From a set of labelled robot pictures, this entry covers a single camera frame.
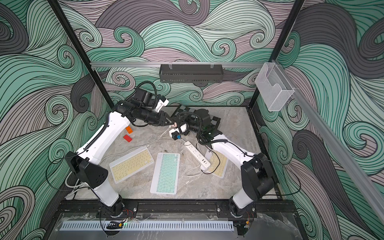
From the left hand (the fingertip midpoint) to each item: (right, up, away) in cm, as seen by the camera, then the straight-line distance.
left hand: (172, 121), depth 72 cm
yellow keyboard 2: (+27, -29, +13) cm, 42 cm away
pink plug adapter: (+1, -2, +1) cm, 2 cm away
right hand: (+1, +3, +6) cm, 7 cm away
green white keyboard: (-5, -31, +13) cm, 34 cm away
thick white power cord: (-53, -34, +3) cm, 63 cm away
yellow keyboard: (-29, -27, +16) cm, 42 cm away
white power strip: (+15, -22, +17) cm, 32 cm away
